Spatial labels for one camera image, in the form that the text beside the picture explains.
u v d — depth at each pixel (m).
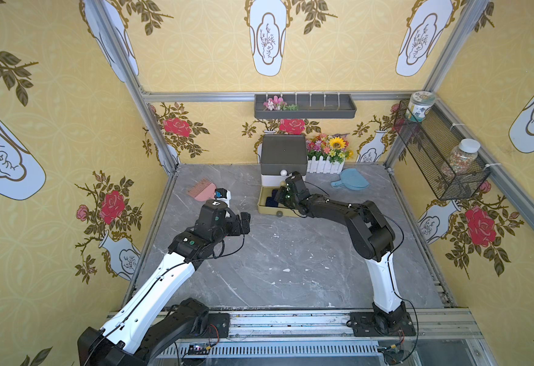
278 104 0.88
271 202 1.04
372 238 0.56
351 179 1.14
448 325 0.75
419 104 0.84
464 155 0.65
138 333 0.41
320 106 0.92
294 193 0.80
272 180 1.00
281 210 0.98
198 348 0.73
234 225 0.67
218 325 0.74
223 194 0.66
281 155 1.02
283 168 0.95
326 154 1.07
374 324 0.67
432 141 0.91
